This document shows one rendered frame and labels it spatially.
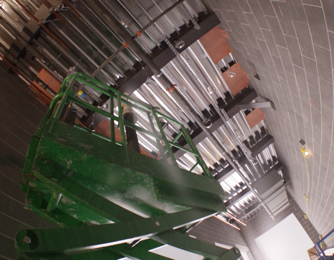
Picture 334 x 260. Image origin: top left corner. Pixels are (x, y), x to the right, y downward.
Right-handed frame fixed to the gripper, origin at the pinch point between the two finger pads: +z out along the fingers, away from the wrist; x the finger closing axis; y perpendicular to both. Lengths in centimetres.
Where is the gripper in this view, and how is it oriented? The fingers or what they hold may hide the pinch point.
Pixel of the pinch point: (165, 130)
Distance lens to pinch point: 276.6
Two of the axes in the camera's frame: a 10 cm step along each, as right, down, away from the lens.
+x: -5.9, 7.4, 3.3
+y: 7.7, 3.9, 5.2
